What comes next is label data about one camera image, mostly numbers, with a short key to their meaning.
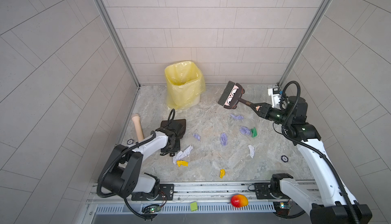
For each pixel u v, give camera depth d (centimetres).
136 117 94
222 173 76
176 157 81
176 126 71
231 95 78
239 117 98
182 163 79
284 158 82
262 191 71
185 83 85
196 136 89
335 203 37
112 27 85
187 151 83
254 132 91
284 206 68
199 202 70
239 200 67
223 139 88
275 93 63
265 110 61
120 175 41
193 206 68
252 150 84
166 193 71
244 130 91
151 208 66
